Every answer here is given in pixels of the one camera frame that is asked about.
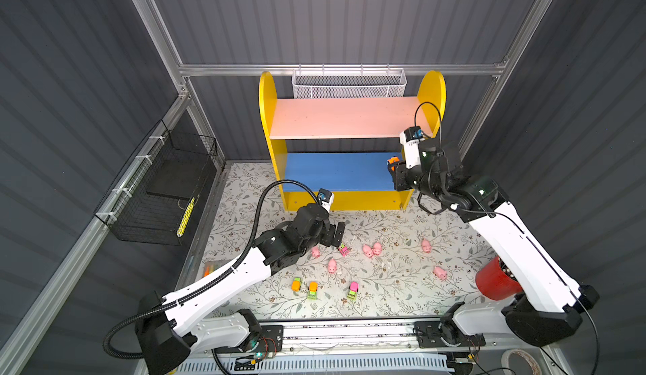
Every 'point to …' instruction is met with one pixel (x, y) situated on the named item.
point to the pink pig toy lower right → (440, 272)
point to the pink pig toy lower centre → (332, 266)
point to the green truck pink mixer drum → (353, 289)
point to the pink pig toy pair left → (368, 250)
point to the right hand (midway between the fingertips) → (395, 167)
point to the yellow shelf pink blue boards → (342, 145)
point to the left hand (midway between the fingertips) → (331, 219)
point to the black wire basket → (152, 202)
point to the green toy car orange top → (313, 287)
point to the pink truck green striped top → (344, 250)
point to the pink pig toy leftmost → (315, 251)
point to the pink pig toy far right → (426, 245)
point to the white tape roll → (505, 361)
